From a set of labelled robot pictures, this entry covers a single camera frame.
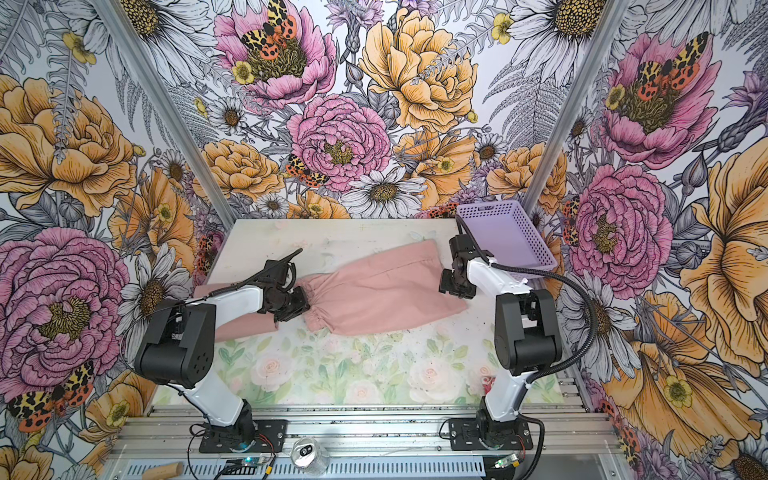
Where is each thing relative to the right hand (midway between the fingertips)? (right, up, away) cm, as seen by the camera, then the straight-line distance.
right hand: (451, 297), depth 94 cm
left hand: (-44, -6, +1) cm, 45 cm away
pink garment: (-16, +3, +8) cm, 18 cm away
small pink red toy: (+7, -20, -14) cm, 26 cm away
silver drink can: (-35, -26, -34) cm, 55 cm away
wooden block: (-69, -35, -26) cm, 82 cm away
